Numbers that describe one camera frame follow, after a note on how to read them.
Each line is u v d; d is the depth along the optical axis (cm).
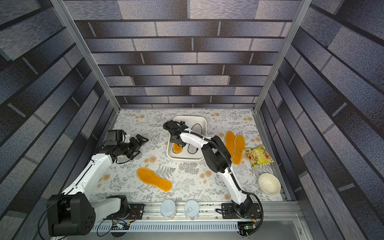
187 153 93
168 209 70
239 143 99
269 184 81
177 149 94
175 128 78
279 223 76
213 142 57
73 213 40
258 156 89
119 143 68
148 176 86
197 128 107
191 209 70
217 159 57
